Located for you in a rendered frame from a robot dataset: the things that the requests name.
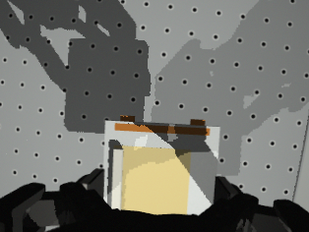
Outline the grey perforated base plate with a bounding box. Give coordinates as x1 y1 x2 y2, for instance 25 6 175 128
0 0 309 206

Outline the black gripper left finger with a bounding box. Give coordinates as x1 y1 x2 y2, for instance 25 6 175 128
0 168 124 232

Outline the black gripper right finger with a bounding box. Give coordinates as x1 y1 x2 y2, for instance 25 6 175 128
183 176 309 232

